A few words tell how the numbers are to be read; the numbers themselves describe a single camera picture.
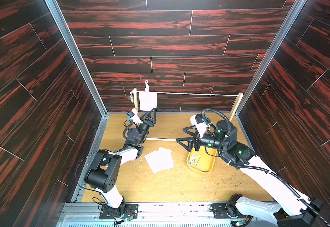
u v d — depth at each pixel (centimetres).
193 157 92
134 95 70
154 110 75
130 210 74
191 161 91
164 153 96
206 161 93
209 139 55
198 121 53
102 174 46
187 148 56
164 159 94
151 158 94
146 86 68
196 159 93
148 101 73
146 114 84
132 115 72
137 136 65
